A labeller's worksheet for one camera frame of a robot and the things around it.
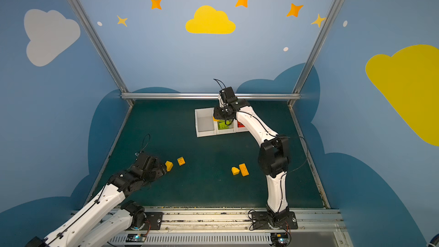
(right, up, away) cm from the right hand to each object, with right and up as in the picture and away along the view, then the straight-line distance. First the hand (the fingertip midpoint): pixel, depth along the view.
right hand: (218, 112), depth 92 cm
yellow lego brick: (+13, -31, -2) cm, 34 cm away
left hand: (-26, -28, -10) cm, 39 cm away
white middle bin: (+8, -10, +12) cm, 17 cm away
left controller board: (-35, -54, -21) cm, 67 cm away
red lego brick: (+9, -6, -25) cm, 27 cm away
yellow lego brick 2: (-26, -28, -4) cm, 38 cm away
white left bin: (-9, -7, +14) cm, 18 cm away
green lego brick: (+2, -7, +11) cm, 13 cm away
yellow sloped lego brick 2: (+9, -31, -4) cm, 32 cm away
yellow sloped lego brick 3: (-21, -27, +1) cm, 34 cm away
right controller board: (+27, -55, -20) cm, 64 cm away
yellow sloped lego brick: (-2, -4, -8) cm, 9 cm away
